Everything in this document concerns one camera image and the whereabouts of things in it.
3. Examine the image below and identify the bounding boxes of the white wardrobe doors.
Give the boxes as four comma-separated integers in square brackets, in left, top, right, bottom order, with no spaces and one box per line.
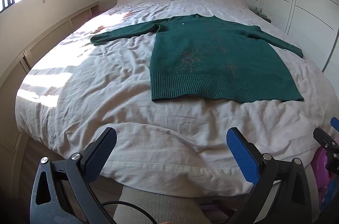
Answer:
[261,0,339,87]

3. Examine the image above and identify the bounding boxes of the bed with white sheet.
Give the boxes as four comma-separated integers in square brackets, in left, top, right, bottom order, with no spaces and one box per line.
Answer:
[14,0,339,185]

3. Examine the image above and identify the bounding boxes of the black cable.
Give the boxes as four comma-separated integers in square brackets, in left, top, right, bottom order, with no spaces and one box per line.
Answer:
[102,200,159,224]

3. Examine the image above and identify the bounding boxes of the low beige wall cabinet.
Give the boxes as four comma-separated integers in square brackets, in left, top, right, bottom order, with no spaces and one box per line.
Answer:
[0,1,100,89]

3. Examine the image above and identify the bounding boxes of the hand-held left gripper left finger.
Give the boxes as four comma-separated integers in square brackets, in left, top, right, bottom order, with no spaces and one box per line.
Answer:
[30,127,117,224]

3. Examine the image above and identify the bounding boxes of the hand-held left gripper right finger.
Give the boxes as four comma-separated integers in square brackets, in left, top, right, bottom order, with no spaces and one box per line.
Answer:
[226,127,313,224]

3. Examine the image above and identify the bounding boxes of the pink plastic stool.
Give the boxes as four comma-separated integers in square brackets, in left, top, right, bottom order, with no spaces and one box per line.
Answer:
[311,138,339,198]

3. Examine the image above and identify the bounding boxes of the person's grey trouser leg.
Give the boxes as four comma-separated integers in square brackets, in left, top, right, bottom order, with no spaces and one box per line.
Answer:
[114,185,204,224]

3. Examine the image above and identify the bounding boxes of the green knitted sweater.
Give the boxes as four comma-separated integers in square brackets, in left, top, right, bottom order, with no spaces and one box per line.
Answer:
[90,15,304,103]

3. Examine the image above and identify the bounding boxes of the wooden nightstand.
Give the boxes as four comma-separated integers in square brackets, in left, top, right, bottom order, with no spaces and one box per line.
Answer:
[256,9,272,24]

